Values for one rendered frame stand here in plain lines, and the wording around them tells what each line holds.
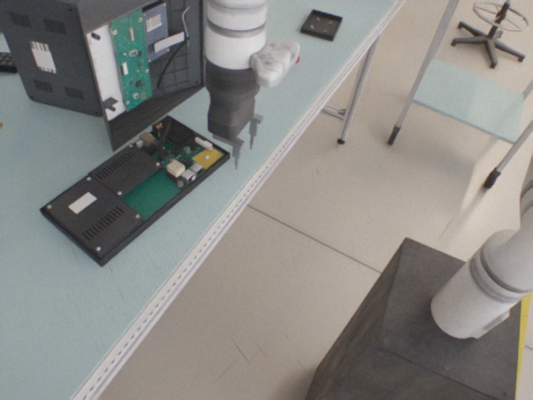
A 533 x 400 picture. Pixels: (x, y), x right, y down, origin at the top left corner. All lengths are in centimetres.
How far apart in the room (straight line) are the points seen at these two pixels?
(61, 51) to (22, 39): 7
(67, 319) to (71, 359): 5
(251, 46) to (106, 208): 29
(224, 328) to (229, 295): 14
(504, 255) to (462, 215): 161
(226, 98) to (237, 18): 11
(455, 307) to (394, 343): 11
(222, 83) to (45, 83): 36
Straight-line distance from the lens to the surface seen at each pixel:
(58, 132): 76
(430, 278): 80
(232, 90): 53
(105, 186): 61
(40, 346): 54
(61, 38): 70
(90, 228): 57
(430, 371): 73
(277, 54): 51
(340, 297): 170
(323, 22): 108
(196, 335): 157
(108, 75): 65
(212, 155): 66
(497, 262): 60
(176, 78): 78
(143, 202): 60
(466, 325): 73
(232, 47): 50
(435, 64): 256
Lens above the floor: 148
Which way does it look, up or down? 51 degrees down
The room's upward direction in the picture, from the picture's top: 9 degrees clockwise
